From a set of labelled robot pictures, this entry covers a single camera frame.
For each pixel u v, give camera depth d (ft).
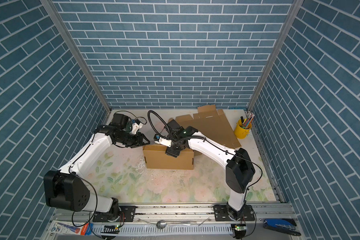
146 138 2.54
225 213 2.41
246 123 3.19
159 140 2.33
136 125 2.52
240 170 1.49
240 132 3.25
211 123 3.75
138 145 2.35
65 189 1.32
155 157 2.70
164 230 2.53
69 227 2.27
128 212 2.42
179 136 2.06
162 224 2.30
